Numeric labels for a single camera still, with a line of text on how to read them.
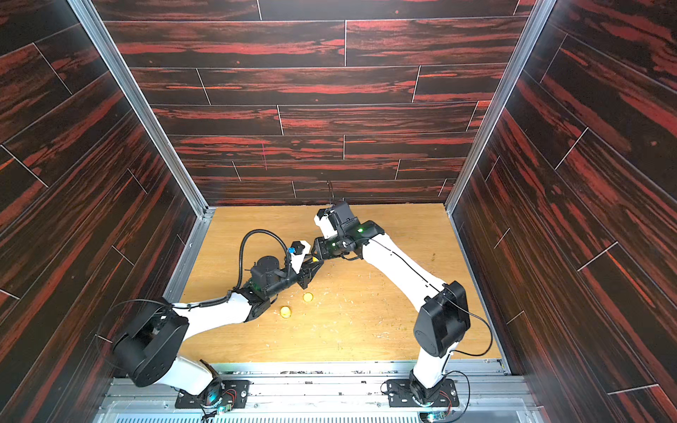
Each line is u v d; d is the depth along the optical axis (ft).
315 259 2.54
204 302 1.76
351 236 2.00
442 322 1.44
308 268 2.45
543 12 2.18
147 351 1.43
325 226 2.40
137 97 2.70
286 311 2.87
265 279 2.14
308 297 3.06
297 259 2.33
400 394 2.40
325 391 2.47
